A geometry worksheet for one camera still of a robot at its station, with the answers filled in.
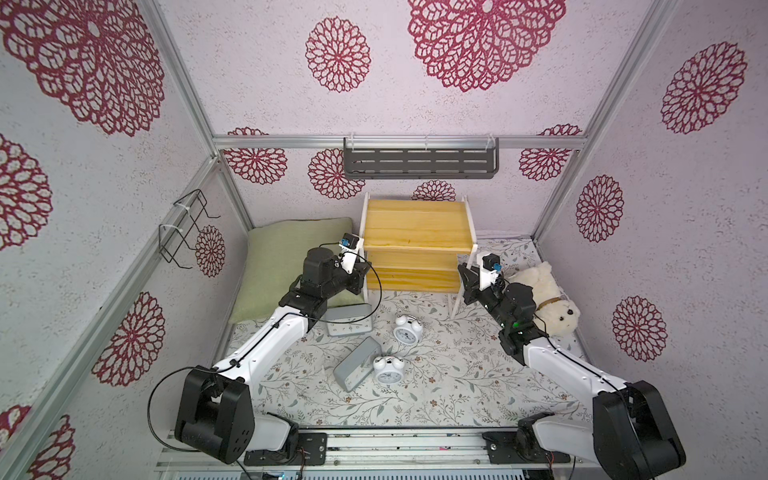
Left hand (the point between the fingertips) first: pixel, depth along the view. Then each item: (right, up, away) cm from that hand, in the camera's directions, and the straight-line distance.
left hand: (365, 263), depth 82 cm
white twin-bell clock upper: (+12, -19, +5) cm, 23 cm away
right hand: (+26, 0, -2) cm, 26 cm away
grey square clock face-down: (-2, -28, -3) cm, 28 cm away
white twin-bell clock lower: (+6, -29, -2) cm, 29 cm away
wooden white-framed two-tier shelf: (+13, +4, -8) cm, 16 cm away
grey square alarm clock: (-5, -15, +8) cm, 17 cm away
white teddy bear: (+58, -16, +8) cm, 61 cm away
